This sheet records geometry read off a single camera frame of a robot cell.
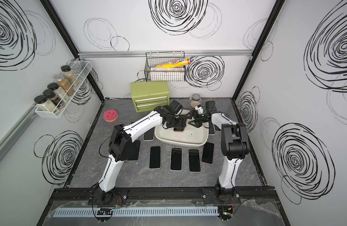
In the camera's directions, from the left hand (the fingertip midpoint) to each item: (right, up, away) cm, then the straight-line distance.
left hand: (182, 125), depth 90 cm
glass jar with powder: (+11, +18, +19) cm, 28 cm away
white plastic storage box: (+7, -8, +7) cm, 13 cm away
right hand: (+3, +4, +2) cm, 6 cm away
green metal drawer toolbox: (-24, +20, +9) cm, 33 cm away
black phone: (-4, -21, -3) cm, 22 cm away
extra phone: (+17, -18, +1) cm, 25 cm away
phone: (-17, -20, -4) cm, 27 cm away
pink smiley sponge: (-53, +6, +14) cm, 55 cm away
